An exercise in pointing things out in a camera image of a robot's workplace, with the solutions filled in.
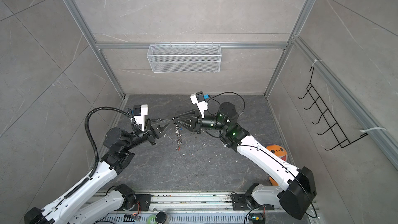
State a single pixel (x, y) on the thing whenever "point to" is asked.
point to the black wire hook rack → (341, 139)
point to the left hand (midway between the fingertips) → (172, 120)
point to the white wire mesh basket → (184, 58)
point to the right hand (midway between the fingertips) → (177, 120)
